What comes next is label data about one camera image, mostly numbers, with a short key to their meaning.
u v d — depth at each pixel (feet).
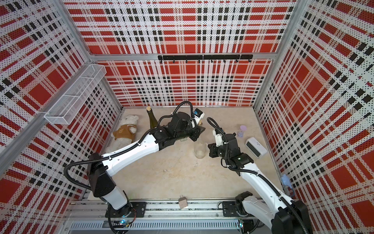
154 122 2.71
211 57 2.92
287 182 2.10
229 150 1.96
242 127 3.14
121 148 1.58
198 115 2.07
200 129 2.16
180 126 1.89
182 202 2.45
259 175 1.61
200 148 3.27
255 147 2.96
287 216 1.25
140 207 2.41
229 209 2.40
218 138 2.36
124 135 3.14
